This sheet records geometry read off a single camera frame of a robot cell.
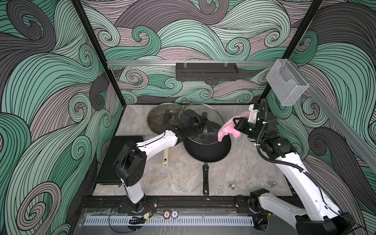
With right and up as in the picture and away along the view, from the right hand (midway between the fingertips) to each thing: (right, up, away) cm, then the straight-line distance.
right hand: (231, 119), depth 71 cm
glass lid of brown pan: (-40, +1, +29) cm, 49 cm away
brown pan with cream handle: (-34, -20, +10) cm, 40 cm away
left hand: (-9, +2, +8) cm, 12 cm away
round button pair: (-32, -48, 0) cm, 57 cm away
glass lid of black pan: (-9, -10, +12) cm, 18 cm away
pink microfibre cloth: (-2, -4, -1) cm, 5 cm away
